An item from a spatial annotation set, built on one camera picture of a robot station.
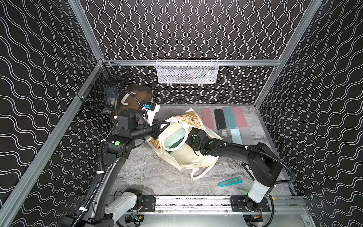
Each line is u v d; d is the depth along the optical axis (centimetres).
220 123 110
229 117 111
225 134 100
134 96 100
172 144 88
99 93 93
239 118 111
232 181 84
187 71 126
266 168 47
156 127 56
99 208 43
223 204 76
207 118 115
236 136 99
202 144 69
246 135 103
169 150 72
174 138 89
